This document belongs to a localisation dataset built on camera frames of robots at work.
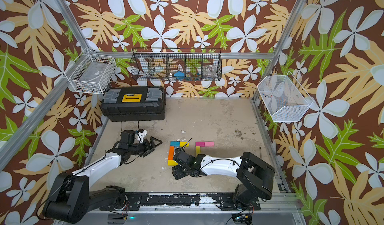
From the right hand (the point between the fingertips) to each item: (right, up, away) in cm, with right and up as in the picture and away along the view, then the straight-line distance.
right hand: (176, 171), depth 82 cm
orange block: (-4, +8, +9) cm, 12 cm away
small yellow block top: (-3, +3, +6) cm, 7 cm away
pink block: (+20, +13, +12) cm, 27 cm away
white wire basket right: (+63, +41, +2) cm, 75 cm away
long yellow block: (+12, +10, +9) cm, 18 cm away
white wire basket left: (-50, +56, +4) cm, 75 cm away
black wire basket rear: (-2, +66, +16) cm, 68 cm away
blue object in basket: (+1, +57, +12) cm, 59 cm away
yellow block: (+2, +13, +11) cm, 17 cm away
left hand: (-10, +15, +4) cm, 19 cm away
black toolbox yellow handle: (-28, +39, +11) cm, 49 cm away
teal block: (-2, +13, +12) cm, 18 cm away
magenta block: (+14, +13, +13) cm, 23 cm away
